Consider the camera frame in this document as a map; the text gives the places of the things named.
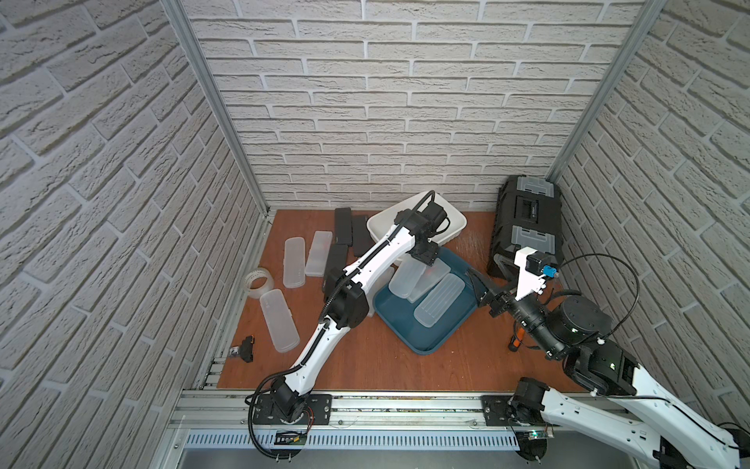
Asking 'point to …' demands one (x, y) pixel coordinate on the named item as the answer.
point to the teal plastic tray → (396, 315)
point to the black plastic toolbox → (529, 215)
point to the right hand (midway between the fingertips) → (485, 264)
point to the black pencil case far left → (343, 226)
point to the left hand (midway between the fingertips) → (428, 251)
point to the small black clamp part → (245, 349)
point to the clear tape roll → (267, 286)
